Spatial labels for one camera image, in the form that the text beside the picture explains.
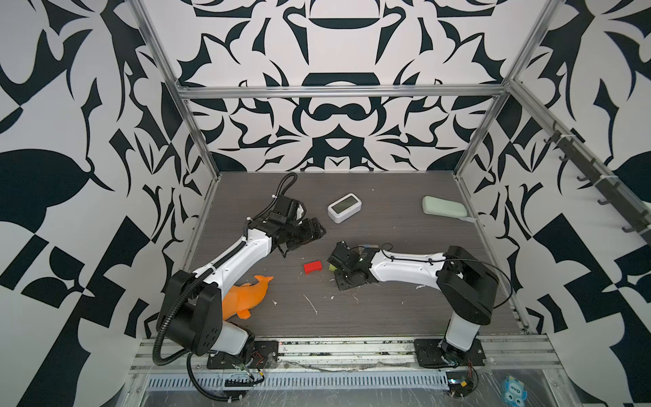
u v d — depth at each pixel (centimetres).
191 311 42
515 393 68
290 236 72
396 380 71
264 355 74
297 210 71
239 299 78
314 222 78
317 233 77
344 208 102
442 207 108
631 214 54
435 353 74
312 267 91
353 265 67
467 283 48
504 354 76
